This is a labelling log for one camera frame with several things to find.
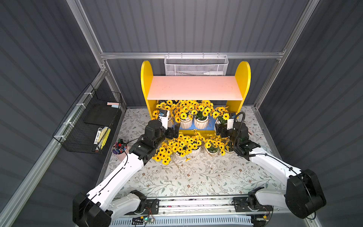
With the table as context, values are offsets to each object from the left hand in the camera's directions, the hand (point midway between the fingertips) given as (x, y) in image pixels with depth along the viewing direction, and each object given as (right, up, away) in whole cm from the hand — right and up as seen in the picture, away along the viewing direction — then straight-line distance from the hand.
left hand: (170, 122), depth 73 cm
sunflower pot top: (+14, -12, +8) cm, 20 cm away
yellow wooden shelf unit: (+13, +12, +9) cm, 20 cm away
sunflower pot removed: (-4, -18, +5) cm, 19 cm away
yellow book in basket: (-29, -6, -11) cm, 31 cm away
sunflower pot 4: (+27, +4, +2) cm, 28 cm away
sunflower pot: (-2, +9, +8) cm, 12 cm away
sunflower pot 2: (+8, +7, +9) cm, 14 cm away
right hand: (+32, -1, +11) cm, 34 cm away
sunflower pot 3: (+17, +6, +7) cm, 19 cm away
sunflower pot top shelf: (+5, -14, +7) cm, 17 cm away
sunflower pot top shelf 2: (+24, -14, +9) cm, 29 cm away
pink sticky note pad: (-35, +10, +11) cm, 38 cm away
